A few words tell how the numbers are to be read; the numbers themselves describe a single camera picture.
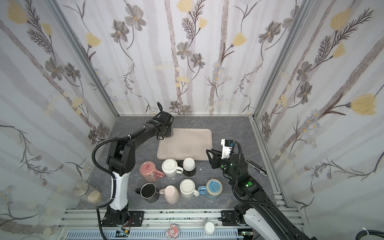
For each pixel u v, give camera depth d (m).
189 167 0.83
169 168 0.83
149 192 0.75
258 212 0.62
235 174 0.54
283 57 0.86
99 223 0.69
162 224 0.73
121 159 0.55
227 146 0.65
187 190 0.77
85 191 0.69
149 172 0.79
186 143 1.05
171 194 0.73
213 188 0.75
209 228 0.63
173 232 0.68
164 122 0.79
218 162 0.65
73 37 0.78
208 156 0.71
